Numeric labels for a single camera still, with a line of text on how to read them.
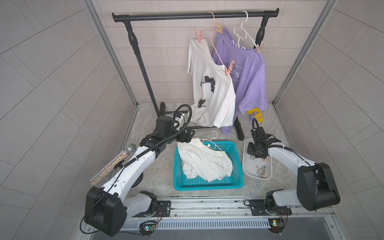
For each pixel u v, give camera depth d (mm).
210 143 826
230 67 788
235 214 708
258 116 1081
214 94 763
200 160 824
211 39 793
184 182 801
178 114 667
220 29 722
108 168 629
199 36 708
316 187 418
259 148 639
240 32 609
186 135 691
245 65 670
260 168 829
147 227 642
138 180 475
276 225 682
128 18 551
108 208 369
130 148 647
